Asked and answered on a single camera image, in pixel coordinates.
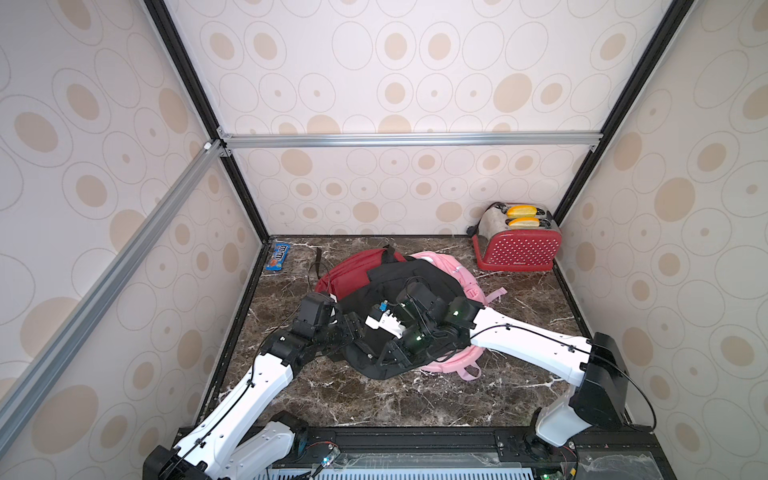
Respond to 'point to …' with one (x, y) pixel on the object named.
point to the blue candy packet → (278, 257)
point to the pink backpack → (467, 361)
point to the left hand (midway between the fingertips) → (367, 328)
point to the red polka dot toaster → (501, 247)
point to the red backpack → (351, 274)
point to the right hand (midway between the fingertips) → (378, 377)
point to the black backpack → (381, 285)
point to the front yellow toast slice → (524, 223)
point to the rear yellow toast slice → (522, 211)
